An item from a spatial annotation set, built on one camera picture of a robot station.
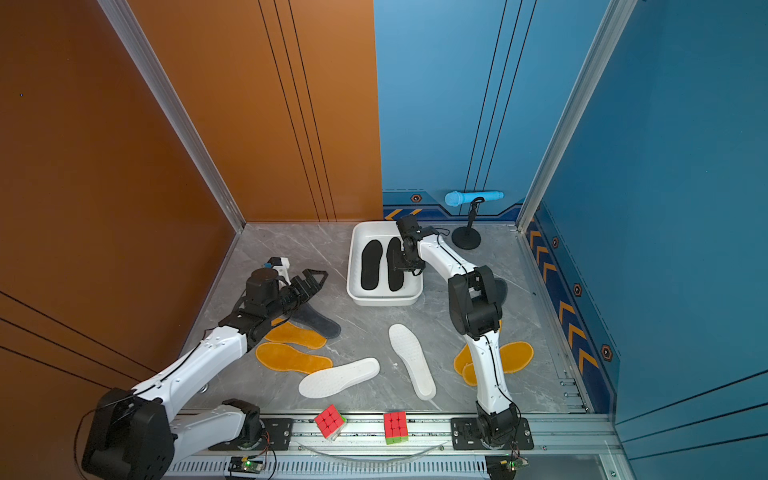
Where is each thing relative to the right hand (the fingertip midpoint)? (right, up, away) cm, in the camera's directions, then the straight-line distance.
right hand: (402, 266), depth 101 cm
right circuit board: (+23, -46, -31) cm, 60 cm away
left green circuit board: (-39, -46, -30) cm, 68 cm away
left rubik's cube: (-18, -36, -30) cm, 50 cm away
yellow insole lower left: (-37, -26, -15) cm, 47 cm away
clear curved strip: (-2, -44, -30) cm, 54 cm away
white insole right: (+1, -24, -14) cm, 28 cm away
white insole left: (-22, -31, -20) cm, 42 cm away
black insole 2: (-3, +2, -10) cm, 11 cm away
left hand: (-23, -2, -18) cm, 29 cm away
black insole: (-11, 0, +5) cm, 12 cm away
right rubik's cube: (-2, -37, -31) cm, 48 cm away
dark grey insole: (-30, -16, -8) cm, 35 cm away
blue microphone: (+17, +22, -7) cm, 28 cm away
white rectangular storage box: (-16, +12, +10) cm, 22 cm away
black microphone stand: (+26, +10, +14) cm, 31 cm away
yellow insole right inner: (+17, -26, -17) cm, 35 cm away
